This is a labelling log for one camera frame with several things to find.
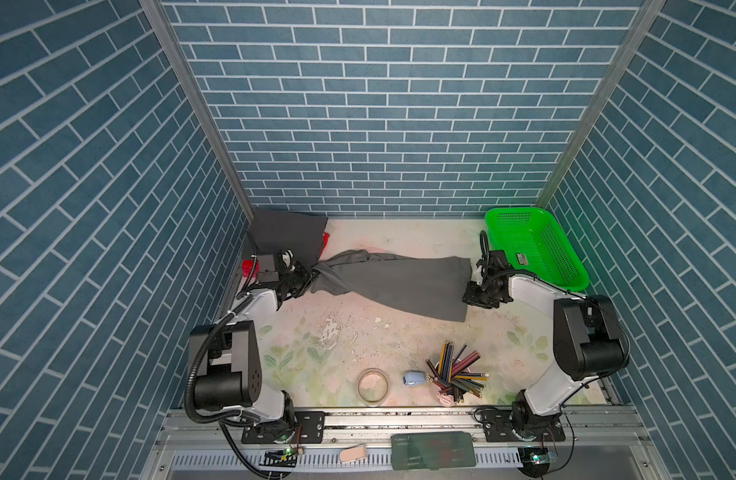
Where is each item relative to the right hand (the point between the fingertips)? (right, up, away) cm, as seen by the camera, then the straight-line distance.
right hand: (466, 294), depth 96 cm
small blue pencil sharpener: (-19, -20, -17) cm, 32 cm away
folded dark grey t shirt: (-69, +21, +18) cm, 75 cm away
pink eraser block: (-34, -33, -27) cm, 54 cm away
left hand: (-46, +9, -5) cm, 47 cm away
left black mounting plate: (-47, -29, -22) cm, 60 cm away
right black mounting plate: (+2, -29, -22) cm, 37 cm away
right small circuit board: (+9, -35, -26) cm, 45 cm away
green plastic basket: (+31, +18, +19) cm, 41 cm away
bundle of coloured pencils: (-10, -17, -21) cm, 28 cm away
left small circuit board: (-52, -35, -24) cm, 68 cm away
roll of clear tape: (-29, -25, -18) cm, 42 cm away
